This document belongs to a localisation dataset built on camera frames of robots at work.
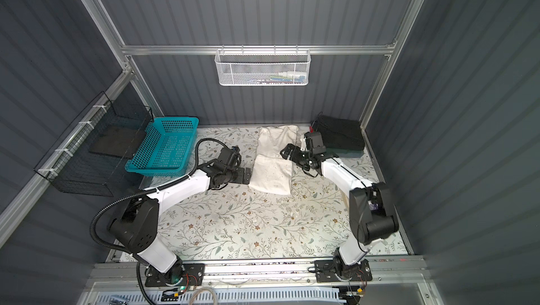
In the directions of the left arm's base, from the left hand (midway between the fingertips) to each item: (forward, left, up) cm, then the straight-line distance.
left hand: (241, 173), depth 91 cm
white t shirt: (+4, -14, -6) cm, 16 cm away
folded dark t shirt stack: (+18, -50, +1) cm, 53 cm away
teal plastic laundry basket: (+24, +42, -9) cm, 49 cm away
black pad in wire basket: (+4, +44, +19) cm, 48 cm away
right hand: (+4, -21, +5) cm, 22 cm away
